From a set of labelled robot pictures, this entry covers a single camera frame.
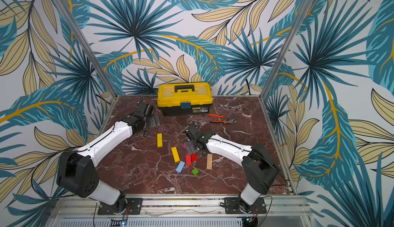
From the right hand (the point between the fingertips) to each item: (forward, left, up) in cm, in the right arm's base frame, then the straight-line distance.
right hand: (198, 143), depth 88 cm
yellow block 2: (-4, +13, -6) cm, 15 cm away
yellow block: (+5, +23, -5) cm, 24 cm away
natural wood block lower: (-9, -6, -6) cm, 12 cm away
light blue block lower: (-11, +10, -6) cm, 16 cm away
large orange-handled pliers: (+21, -18, -6) cm, 28 cm away
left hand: (+9, +27, +9) cm, 29 cm away
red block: (-5, +2, -7) cm, 9 cm away
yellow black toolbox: (+25, +7, +11) cm, 29 cm away
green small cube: (-14, +2, -6) cm, 15 cm away
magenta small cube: (+1, +8, -5) cm, 10 cm away
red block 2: (-7, +6, -6) cm, 11 cm away
